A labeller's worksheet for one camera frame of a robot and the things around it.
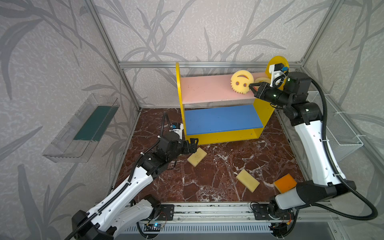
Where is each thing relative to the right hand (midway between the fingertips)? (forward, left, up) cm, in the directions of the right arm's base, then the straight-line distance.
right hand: (250, 80), depth 64 cm
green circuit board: (-49, +46, -50) cm, 83 cm away
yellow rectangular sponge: (-27, -5, -48) cm, 56 cm away
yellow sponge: (-14, +24, -47) cm, 55 cm away
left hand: (-14, +25, -23) cm, 37 cm away
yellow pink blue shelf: (+13, +13, -34) cm, 39 cm away
